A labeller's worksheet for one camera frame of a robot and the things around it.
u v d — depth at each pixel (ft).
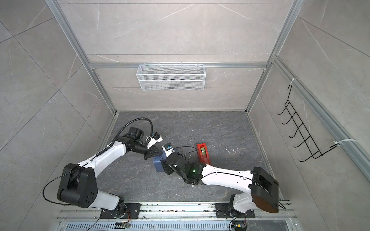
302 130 2.25
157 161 2.55
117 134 2.00
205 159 2.85
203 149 2.97
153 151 2.41
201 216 2.39
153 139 2.40
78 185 1.41
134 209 2.41
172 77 3.30
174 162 1.76
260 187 1.33
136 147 2.34
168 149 2.12
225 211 2.46
